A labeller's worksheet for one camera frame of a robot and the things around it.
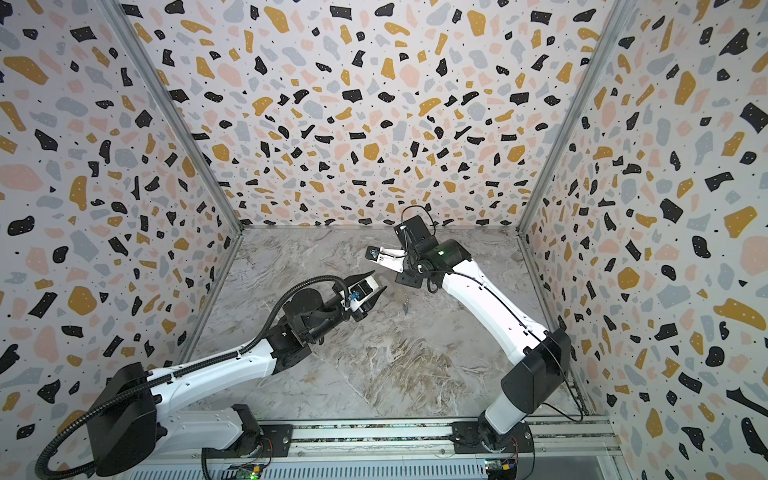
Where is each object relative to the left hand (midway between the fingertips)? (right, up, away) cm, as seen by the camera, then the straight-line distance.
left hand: (379, 271), depth 70 cm
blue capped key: (+7, -13, +23) cm, 27 cm away
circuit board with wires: (-31, -47, 0) cm, 56 cm away
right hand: (+6, +4, +8) cm, 11 cm away
